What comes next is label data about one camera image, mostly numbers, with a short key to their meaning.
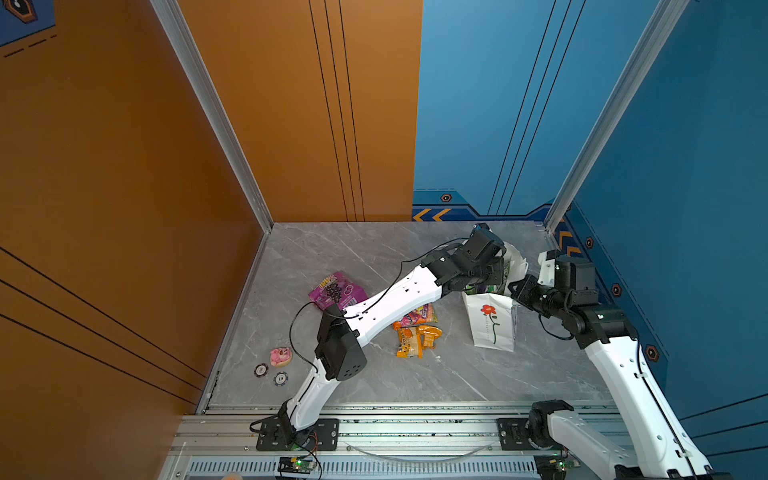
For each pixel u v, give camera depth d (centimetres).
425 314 92
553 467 70
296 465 71
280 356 84
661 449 38
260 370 85
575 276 53
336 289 94
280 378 83
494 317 75
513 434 72
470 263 57
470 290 66
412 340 87
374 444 73
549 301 60
